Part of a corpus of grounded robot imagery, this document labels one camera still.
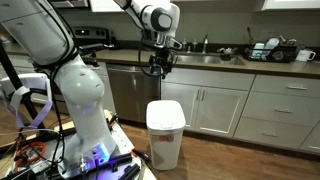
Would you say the orange coiled cable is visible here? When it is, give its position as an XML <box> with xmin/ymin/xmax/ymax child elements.
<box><xmin>13</xmin><ymin>141</ymin><xmax>47</xmax><ymax>166</ymax></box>

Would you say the grey cabinet beside dishwasher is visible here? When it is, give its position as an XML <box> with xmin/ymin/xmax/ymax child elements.
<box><xmin>95</xmin><ymin>61</ymin><xmax>117</xmax><ymax>115</ymax></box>

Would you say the wide grey cabinet door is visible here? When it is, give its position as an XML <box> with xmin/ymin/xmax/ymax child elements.
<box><xmin>194</xmin><ymin>86</ymin><xmax>250</xmax><ymax>138</ymax></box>

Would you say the white mug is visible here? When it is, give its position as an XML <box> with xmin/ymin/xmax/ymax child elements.
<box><xmin>295</xmin><ymin>48</ymin><xmax>317</xmax><ymax>63</ymax></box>

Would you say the steel range hood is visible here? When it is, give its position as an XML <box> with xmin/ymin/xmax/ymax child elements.
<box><xmin>49</xmin><ymin>0</ymin><xmax>90</xmax><ymax>9</ymax></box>

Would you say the grey false drawer panel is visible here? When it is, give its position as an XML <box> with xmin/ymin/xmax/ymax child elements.
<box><xmin>165</xmin><ymin>67</ymin><xmax>256</xmax><ymax>92</ymax></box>

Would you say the grey cabinet front at edge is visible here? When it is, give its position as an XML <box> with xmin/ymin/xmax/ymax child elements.
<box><xmin>298</xmin><ymin>121</ymin><xmax>320</xmax><ymax>155</ymax></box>

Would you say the sponge holder by sink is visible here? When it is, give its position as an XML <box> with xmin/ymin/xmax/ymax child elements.
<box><xmin>216</xmin><ymin>46</ymin><xmax>239</xmax><ymax>62</ymax></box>

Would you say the black dish rack with dishes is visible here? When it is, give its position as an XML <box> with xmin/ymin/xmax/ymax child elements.
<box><xmin>243</xmin><ymin>35</ymin><xmax>299</xmax><ymax>64</ymax></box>

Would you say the shallow grey drawer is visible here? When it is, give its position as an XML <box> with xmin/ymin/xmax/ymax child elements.
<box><xmin>251</xmin><ymin>74</ymin><xmax>320</xmax><ymax>100</ymax></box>

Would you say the chrome sink faucet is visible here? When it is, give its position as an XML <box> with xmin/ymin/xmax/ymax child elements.
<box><xmin>201</xmin><ymin>32</ymin><xmax>210</xmax><ymax>55</ymax></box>

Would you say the white plastic trash bin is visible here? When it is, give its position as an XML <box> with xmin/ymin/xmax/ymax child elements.
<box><xmin>145</xmin><ymin>99</ymin><xmax>187</xmax><ymax>172</ymax></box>

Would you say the grey bottom drawer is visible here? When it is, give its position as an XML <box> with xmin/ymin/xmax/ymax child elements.
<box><xmin>233</xmin><ymin>116</ymin><xmax>315</xmax><ymax>150</ymax></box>

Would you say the stainless steel kitchen sink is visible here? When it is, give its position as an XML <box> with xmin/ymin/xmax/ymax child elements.
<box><xmin>175</xmin><ymin>53</ymin><xmax>246</xmax><ymax>67</ymax></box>

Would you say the white strapped device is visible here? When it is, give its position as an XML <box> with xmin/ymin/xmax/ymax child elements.
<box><xmin>0</xmin><ymin>72</ymin><xmax>54</xmax><ymax>130</ymax></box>

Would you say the robot mounting table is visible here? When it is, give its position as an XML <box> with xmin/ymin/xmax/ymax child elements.
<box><xmin>0</xmin><ymin>109</ymin><xmax>158</xmax><ymax>180</ymax></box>

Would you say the black clamp with orange tip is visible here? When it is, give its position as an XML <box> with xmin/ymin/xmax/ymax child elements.
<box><xmin>131</xmin><ymin>148</ymin><xmax>152</xmax><ymax>165</ymax></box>

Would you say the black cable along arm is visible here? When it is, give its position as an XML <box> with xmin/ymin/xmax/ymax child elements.
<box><xmin>33</xmin><ymin>0</ymin><xmax>179</xmax><ymax>174</ymax></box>

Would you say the black and steel stove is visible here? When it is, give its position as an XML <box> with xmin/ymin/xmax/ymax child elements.
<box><xmin>71</xmin><ymin>26</ymin><xmax>112</xmax><ymax>51</ymax></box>

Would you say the stainless steel dishwasher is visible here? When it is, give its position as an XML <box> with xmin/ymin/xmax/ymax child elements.
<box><xmin>106</xmin><ymin>63</ymin><xmax>162</xmax><ymax>125</ymax></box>

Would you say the black tripod pole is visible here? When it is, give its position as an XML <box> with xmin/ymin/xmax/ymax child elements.
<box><xmin>0</xmin><ymin>41</ymin><xmax>44</xmax><ymax>132</ymax></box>

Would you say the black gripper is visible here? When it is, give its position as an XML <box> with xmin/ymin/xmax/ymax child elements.
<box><xmin>148</xmin><ymin>47</ymin><xmax>178</xmax><ymax>80</ymax></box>

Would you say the tall grey drawer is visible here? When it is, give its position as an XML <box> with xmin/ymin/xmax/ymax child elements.
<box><xmin>241</xmin><ymin>91</ymin><xmax>320</xmax><ymax>128</ymax></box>

